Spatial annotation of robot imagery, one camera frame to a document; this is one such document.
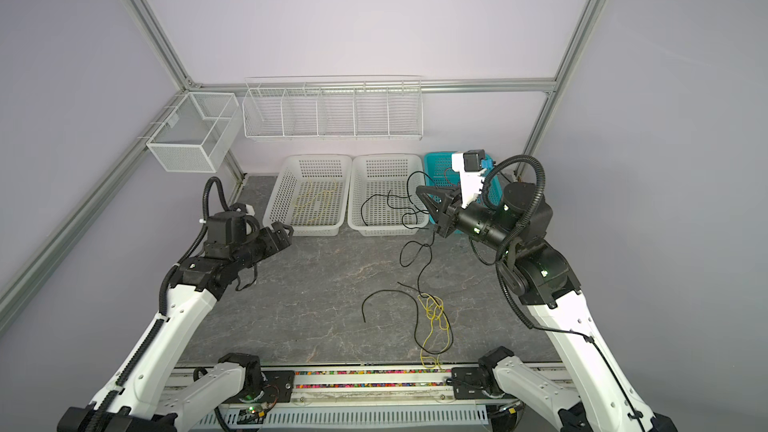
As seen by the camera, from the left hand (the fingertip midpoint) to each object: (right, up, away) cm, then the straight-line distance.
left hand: (281, 238), depth 77 cm
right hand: (+34, +11, -22) cm, 42 cm away
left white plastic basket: (-4, +13, +38) cm, 40 cm away
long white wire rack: (+11, +41, +22) cm, 48 cm away
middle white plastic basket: (+22, +20, +31) cm, 43 cm away
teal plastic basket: (+47, +21, +38) cm, 64 cm away
